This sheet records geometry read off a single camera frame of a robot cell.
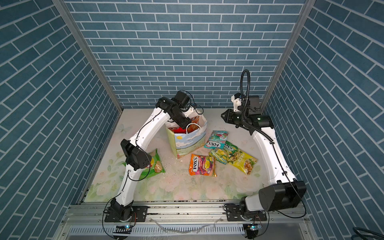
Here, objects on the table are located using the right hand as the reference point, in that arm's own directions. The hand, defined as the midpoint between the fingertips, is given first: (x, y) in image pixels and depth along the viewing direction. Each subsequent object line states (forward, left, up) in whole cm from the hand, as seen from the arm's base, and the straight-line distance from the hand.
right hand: (225, 115), depth 76 cm
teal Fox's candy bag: (+3, +2, -27) cm, 27 cm away
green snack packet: (-18, +38, -28) cm, 50 cm away
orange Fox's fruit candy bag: (-16, +10, -28) cm, 33 cm away
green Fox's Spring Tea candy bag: (-7, -3, -29) cm, 30 cm away
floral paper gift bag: (-10, +20, -14) cm, 26 cm away
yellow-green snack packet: (-11, -15, -28) cm, 34 cm away
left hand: (+2, +19, -11) cm, 22 cm away
